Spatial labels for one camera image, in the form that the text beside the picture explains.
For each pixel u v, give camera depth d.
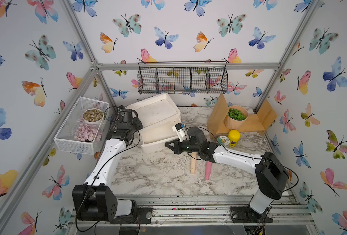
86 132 0.63
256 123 1.02
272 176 0.45
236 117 0.89
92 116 0.72
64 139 0.58
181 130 0.72
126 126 0.60
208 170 0.88
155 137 0.85
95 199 0.40
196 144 0.64
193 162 0.90
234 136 0.93
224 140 0.93
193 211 0.77
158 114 0.86
